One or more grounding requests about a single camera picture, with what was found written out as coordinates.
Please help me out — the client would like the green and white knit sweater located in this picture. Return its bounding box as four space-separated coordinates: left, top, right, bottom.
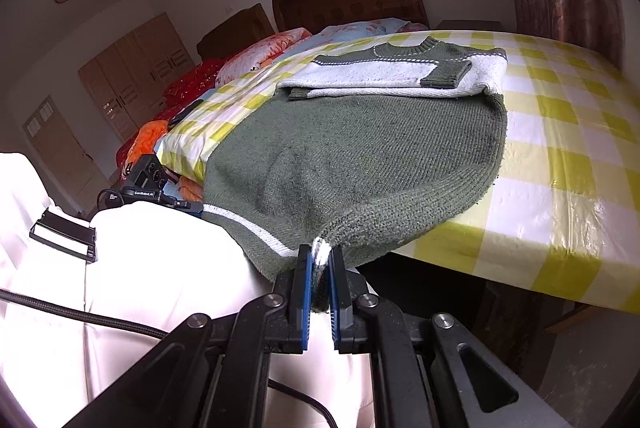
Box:
203 38 508 312

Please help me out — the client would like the orange cloth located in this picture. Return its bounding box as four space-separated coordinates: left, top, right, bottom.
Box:
116 120 203 203

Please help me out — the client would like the wooden door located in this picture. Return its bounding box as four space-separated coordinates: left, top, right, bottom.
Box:
23 96 111 217

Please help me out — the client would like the white jacket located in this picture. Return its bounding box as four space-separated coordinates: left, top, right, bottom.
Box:
0 150 377 428

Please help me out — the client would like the light wooden wardrobe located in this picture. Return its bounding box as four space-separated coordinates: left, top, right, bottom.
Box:
78 13 194 141

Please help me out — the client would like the red dotted blanket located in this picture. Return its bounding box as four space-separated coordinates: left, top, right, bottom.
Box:
116 59 226 156

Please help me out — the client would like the orange floral pillow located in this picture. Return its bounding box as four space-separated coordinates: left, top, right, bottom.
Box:
215 28 311 88

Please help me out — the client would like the small dark wooden headboard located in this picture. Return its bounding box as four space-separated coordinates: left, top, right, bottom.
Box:
196 3 274 62

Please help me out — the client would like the yellow checked bed sheet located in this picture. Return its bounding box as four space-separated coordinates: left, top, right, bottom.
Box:
153 28 640 314

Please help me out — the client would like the blue floral pillow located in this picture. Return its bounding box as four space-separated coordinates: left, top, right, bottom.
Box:
274 17 428 62

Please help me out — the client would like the dark wooden nightstand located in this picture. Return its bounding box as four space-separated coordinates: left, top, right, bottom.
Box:
435 19 503 31

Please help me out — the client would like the black cable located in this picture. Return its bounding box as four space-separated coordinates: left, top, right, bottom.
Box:
0 288 342 428

